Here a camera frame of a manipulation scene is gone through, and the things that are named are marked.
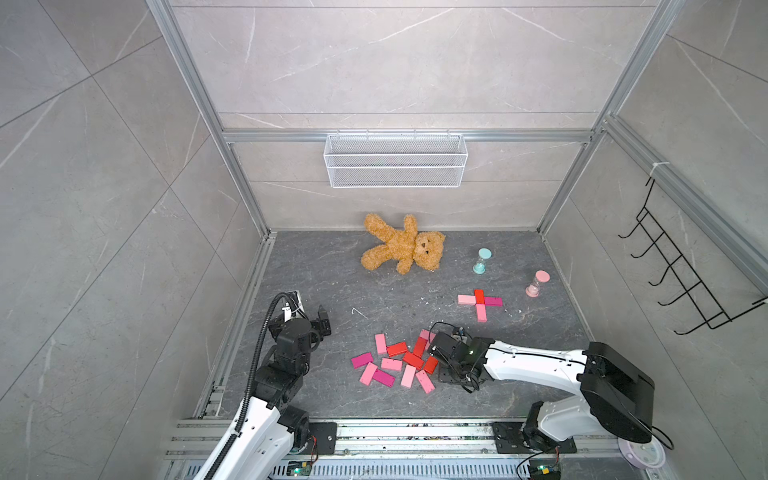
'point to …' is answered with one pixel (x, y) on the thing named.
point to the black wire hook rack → (712, 314)
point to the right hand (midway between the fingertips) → (448, 375)
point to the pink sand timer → (534, 290)
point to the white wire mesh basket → (396, 161)
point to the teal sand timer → (483, 254)
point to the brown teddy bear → (407, 247)
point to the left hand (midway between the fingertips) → (307, 308)
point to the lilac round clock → (648, 455)
